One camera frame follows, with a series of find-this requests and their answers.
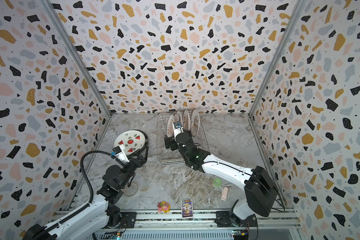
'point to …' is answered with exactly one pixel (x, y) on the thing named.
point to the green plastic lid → (217, 181)
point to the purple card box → (187, 208)
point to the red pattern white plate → (194, 122)
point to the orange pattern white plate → (186, 120)
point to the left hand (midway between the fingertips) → (144, 146)
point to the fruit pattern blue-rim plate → (133, 140)
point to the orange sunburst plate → (169, 125)
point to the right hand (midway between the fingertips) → (171, 130)
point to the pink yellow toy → (164, 206)
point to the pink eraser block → (224, 194)
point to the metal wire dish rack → (167, 157)
